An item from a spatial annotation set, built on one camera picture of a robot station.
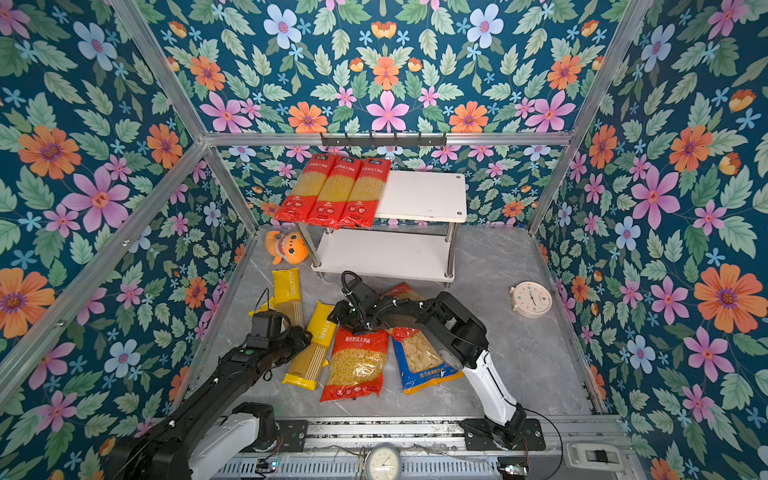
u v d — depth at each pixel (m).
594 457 0.69
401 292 0.94
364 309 0.75
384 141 0.93
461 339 0.56
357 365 0.82
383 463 0.67
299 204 0.75
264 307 0.96
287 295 0.96
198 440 0.49
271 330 0.68
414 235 1.12
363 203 0.75
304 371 0.80
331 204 0.75
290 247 1.03
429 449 0.72
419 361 0.82
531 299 0.96
